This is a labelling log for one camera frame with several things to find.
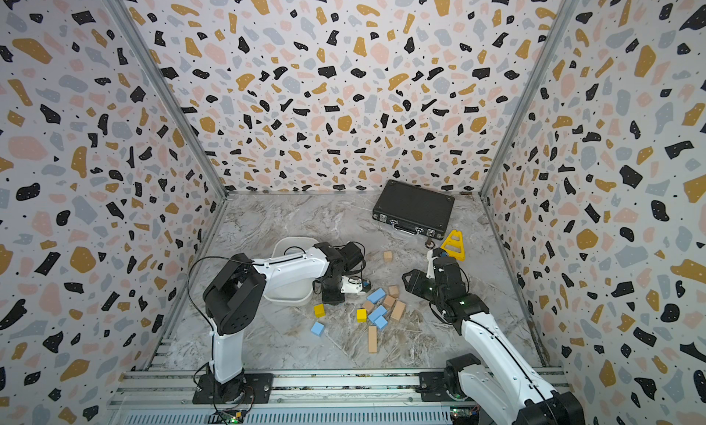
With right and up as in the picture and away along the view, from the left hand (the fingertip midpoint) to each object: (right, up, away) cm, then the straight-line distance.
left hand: (339, 294), depth 90 cm
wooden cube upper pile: (+18, +1, 0) cm, 18 cm away
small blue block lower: (+14, -7, -6) cm, 16 cm away
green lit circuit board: (-25, -26, -20) cm, 41 cm away
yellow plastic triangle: (+42, +15, +15) cm, 47 cm away
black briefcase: (+27, +28, +16) cm, 42 cm away
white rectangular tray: (-13, +1, -1) cm, 13 cm away
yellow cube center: (+7, -6, -4) cm, 10 cm away
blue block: (+12, -1, 0) cm, 12 cm away
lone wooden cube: (+16, +11, +10) cm, 22 cm away
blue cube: (-6, -8, -8) cm, 13 cm away
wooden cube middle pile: (+16, -2, -2) cm, 16 cm away
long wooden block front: (+11, -11, -9) cm, 17 cm away
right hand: (+22, +7, -7) cm, 24 cm away
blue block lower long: (+12, -5, -3) cm, 14 cm away
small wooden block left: (+10, -3, -3) cm, 10 cm away
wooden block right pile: (+19, -4, -3) cm, 20 cm away
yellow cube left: (-6, -4, -5) cm, 8 cm away
